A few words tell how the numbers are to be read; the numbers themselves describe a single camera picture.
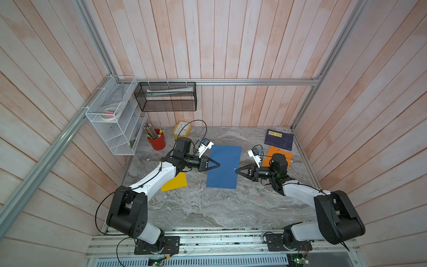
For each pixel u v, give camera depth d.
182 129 1.18
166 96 1.04
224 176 0.76
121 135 0.78
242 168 0.76
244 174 0.76
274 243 0.73
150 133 1.01
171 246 0.73
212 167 0.74
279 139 1.14
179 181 0.93
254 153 0.73
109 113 0.73
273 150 1.08
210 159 0.73
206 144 0.72
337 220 0.44
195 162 0.70
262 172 0.73
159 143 1.02
